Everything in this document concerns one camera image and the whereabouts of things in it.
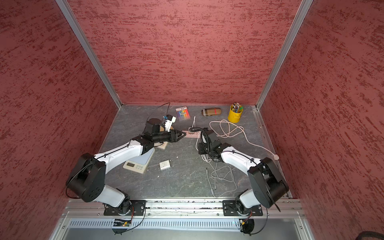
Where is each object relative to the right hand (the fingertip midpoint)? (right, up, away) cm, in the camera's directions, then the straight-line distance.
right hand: (199, 149), depth 89 cm
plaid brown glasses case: (+9, +24, +24) cm, 35 cm away
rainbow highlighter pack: (-13, +23, +24) cm, 36 cm away
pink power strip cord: (+24, +11, +17) cm, 31 cm away
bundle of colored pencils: (+25, +26, +8) cm, 37 cm away
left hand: (-9, +9, -7) cm, 14 cm away
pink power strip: (-2, +11, -15) cm, 19 cm away
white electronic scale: (-36, -8, -2) cm, 38 cm away
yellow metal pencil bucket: (+25, +20, +16) cm, 36 cm away
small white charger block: (-21, -9, -2) cm, 23 cm away
